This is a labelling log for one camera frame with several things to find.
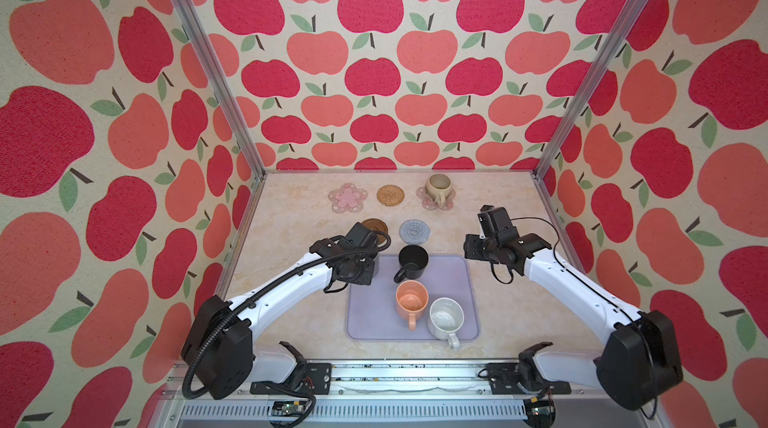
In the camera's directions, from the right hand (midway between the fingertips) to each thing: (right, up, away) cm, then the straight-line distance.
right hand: (479, 244), depth 86 cm
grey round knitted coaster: (-17, +2, +18) cm, 25 cm away
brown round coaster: (-31, +4, +19) cm, 36 cm away
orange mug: (-20, -16, 0) cm, 26 cm away
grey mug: (-30, -8, +5) cm, 32 cm away
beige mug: (-8, +17, +20) cm, 28 cm away
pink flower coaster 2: (-10, +11, +24) cm, 29 cm away
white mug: (-10, -21, -2) cm, 24 cm away
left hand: (-32, -8, -3) cm, 33 cm away
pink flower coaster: (-42, +14, +27) cm, 52 cm away
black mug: (-19, -6, +6) cm, 21 cm away
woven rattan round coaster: (-25, +15, +29) cm, 41 cm away
